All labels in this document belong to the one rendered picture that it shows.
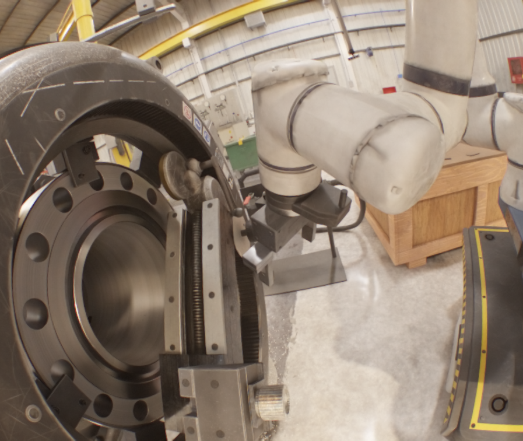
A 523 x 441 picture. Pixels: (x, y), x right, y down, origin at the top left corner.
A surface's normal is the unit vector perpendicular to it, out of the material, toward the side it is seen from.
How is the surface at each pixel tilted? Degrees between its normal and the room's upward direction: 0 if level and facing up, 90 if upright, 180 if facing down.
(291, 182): 110
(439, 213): 90
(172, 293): 38
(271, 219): 25
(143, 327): 16
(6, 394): 90
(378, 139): 61
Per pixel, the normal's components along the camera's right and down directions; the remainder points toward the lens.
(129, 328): -0.30, -0.75
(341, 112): -0.58, -0.29
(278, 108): -0.77, 0.15
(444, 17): -0.53, 0.61
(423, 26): -0.92, 0.32
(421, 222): -0.10, 0.43
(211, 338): -0.29, -0.43
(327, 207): -0.07, -0.70
